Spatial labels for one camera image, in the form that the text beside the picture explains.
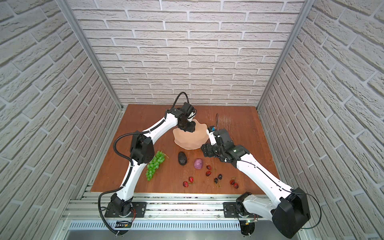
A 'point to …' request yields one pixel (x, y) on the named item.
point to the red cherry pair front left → (191, 179)
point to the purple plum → (198, 163)
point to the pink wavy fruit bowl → (190, 140)
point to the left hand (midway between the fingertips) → (193, 127)
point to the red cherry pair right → (235, 184)
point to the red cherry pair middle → (208, 172)
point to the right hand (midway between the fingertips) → (207, 145)
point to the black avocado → (182, 158)
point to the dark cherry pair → (219, 176)
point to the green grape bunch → (154, 164)
